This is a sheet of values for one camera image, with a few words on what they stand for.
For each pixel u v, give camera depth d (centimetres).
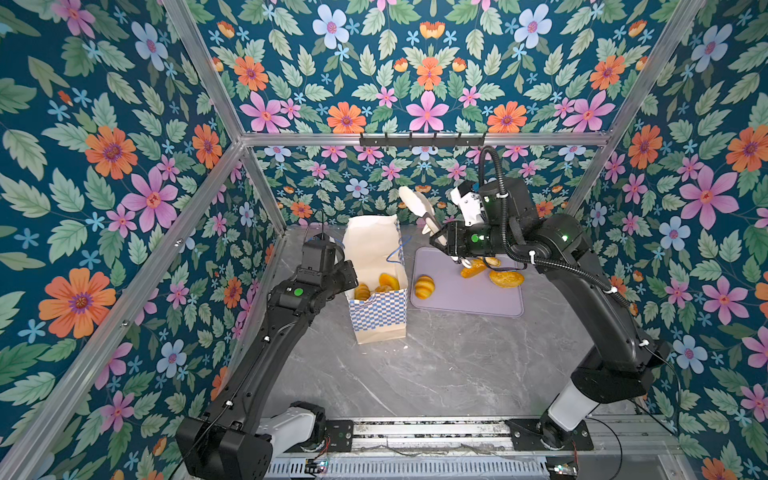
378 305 75
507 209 43
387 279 100
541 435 67
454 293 99
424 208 63
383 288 95
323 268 57
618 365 42
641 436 76
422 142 93
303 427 61
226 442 36
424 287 99
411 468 70
